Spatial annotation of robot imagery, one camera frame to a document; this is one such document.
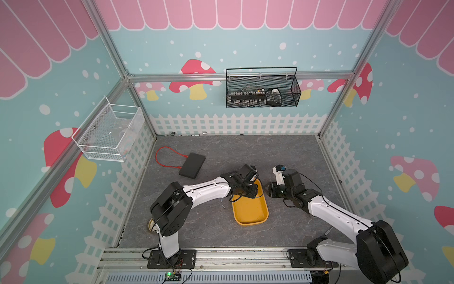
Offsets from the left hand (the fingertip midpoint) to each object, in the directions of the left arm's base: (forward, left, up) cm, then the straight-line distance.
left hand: (255, 194), depth 86 cm
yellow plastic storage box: (-7, +2, -4) cm, 8 cm away
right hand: (+3, -5, +2) cm, 6 cm away
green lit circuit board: (-33, +35, -9) cm, 49 cm away
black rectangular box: (+21, +36, -7) cm, 42 cm away
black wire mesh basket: (+47, -14, +28) cm, 56 cm away
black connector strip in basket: (+39, +3, +28) cm, 48 cm away
